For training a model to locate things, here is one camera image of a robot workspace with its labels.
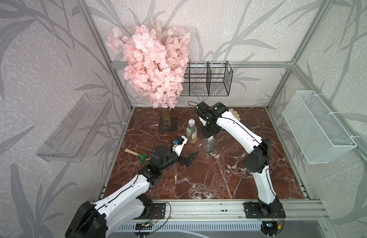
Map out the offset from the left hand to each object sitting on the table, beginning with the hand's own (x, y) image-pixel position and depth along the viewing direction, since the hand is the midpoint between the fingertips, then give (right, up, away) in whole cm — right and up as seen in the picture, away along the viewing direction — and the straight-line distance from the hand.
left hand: (192, 147), depth 75 cm
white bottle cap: (0, +12, +12) cm, 17 cm away
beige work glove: (+34, +19, +41) cm, 56 cm away
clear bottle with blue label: (+11, -3, +24) cm, 26 cm away
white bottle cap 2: (+11, +4, +9) cm, 15 cm away
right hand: (+9, +7, +10) cm, 15 cm away
